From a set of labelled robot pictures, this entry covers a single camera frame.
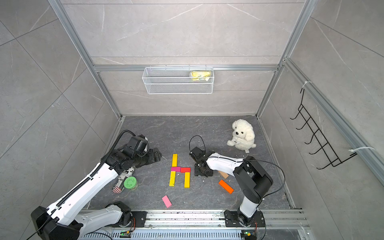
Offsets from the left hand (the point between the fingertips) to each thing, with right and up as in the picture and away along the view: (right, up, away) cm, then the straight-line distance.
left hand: (157, 154), depth 76 cm
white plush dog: (+49, +9, +12) cm, 51 cm away
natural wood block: (+38, -15, +12) cm, 42 cm away
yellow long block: (+7, -7, +17) cm, 20 cm away
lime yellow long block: (+7, -16, +10) cm, 20 cm away
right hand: (+24, -14, +14) cm, 31 cm away
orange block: (+38, -21, +8) cm, 44 cm away
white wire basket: (+8, +47, +24) cm, 53 cm away
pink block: (+5, -26, +2) cm, 26 cm away
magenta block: (+9, -12, +14) cm, 20 cm away
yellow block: (+15, -17, +10) cm, 25 cm away
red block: (+13, -12, +14) cm, 23 cm away
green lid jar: (-16, -17, +6) cm, 24 cm away
